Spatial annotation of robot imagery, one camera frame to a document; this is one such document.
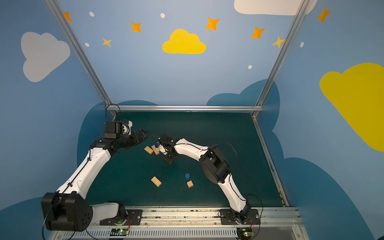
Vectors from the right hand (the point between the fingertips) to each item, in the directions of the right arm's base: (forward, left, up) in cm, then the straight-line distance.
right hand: (169, 157), depth 94 cm
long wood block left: (+6, +11, -1) cm, 12 cm away
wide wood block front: (-15, +6, -2) cm, 16 cm away
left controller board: (-40, +18, -2) cm, 44 cm away
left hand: (+3, +12, +18) cm, 22 cm away
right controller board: (-37, -42, -4) cm, 56 cm away
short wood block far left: (+5, +15, -1) cm, 16 cm away
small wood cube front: (-15, -14, -1) cm, 21 cm away
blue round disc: (-10, -12, -2) cm, 16 cm away
